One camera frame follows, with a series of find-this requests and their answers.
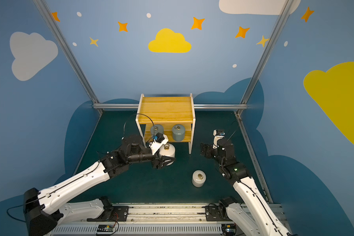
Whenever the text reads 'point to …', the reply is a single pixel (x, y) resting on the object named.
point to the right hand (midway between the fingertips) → (210, 142)
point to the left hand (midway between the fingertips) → (172, 149)
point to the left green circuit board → (105, 228)
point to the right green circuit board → (228, 229)
